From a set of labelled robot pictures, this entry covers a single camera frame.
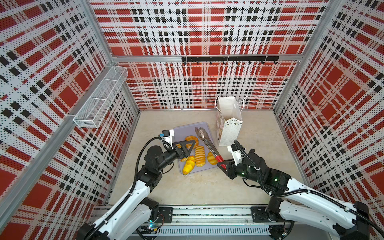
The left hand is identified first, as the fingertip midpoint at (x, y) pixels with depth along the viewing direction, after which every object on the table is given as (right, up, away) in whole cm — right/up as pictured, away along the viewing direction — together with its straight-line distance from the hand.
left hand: (192, 144), depth 71 cm
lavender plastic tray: (-11, +3, +38) cm, 40 cm away
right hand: (+14, -10, -1) cm, 17 cm away
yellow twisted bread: (-2, -15, +17) cm, 23 cm away
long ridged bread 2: (+4, -10, +20) cm, 23 cm away
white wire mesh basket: (-62, +19, +20) cm, 68 cm away
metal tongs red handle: (+6, +4, +5) cm, 9 cm away
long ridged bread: (-7, -12, +20) cm, 24 cm away
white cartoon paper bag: (+20, +12, +10) cm, 25 cm away
